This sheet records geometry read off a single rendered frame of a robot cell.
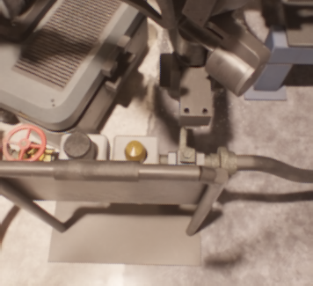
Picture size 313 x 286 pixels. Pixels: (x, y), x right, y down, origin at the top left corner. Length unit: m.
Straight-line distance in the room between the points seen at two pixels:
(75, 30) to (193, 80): 0.60
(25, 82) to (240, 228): 0.71
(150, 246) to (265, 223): 0.34
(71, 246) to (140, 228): 0.20
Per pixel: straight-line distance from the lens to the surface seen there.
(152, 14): 0.36
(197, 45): 0.49
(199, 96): 0.51
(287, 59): 1.13
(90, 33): 1.05
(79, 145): 0.61
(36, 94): 0.97
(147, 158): 0.64
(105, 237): 1.08
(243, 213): 1.11
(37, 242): 1.12
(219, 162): 0.66
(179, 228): 1.07
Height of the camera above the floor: 1.06
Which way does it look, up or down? 66 degrees down
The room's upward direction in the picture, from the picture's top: straight up
